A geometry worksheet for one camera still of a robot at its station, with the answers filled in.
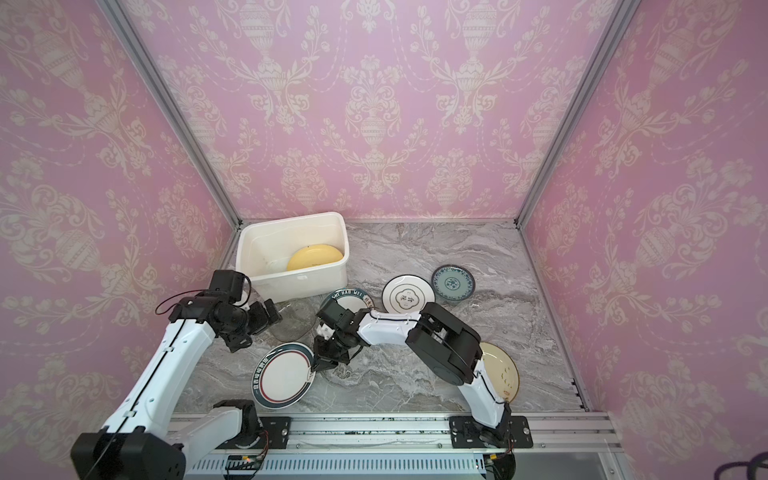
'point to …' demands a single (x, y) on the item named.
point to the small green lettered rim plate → (353, 299)
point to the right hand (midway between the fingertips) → (311, 369)
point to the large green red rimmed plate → (283, 375)
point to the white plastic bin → (264, 246)
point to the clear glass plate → (298, 318)
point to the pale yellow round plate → (313, 255)
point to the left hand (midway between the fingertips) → (270, 325)
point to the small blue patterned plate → (453, 282)
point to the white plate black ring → (406, 294)
